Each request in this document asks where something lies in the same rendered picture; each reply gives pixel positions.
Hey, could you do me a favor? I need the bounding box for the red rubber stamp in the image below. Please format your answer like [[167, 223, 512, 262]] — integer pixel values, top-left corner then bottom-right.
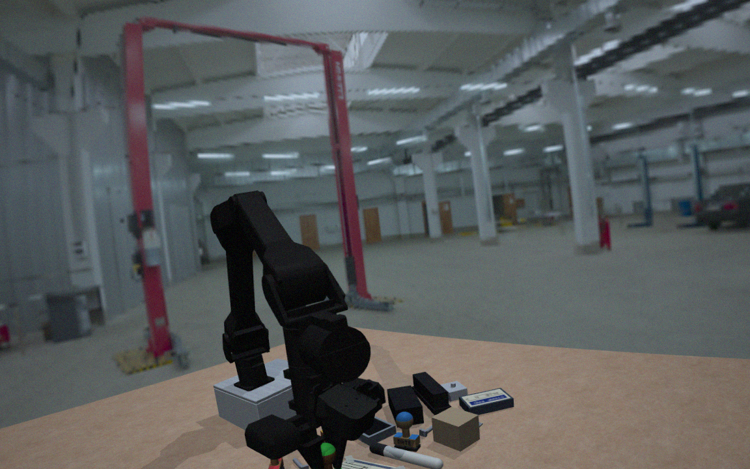
[[268, 458, 285, 469]]

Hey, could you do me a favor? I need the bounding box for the green and brown stamp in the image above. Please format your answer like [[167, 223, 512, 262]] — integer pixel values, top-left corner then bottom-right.
[[321, 443, 337, 469]]

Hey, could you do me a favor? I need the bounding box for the white inspection card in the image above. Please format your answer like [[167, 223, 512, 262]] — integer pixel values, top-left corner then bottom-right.
[[341, 455, 405, 469]]

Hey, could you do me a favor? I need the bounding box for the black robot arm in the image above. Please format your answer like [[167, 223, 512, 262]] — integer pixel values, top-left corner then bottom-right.
[[210, 190, 383, 441]]

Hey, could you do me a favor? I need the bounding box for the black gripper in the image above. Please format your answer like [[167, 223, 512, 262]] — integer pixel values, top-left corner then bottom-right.
[[245, 365, 348, 469]]

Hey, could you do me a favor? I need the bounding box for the blue and brown rubber stamp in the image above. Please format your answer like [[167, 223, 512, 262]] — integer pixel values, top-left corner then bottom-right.
[[393, 412, 421, 452]]

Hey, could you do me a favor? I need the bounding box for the grey cylinder with black end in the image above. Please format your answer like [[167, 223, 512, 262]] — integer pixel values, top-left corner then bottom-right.
[[370, 442, 443, 469]]

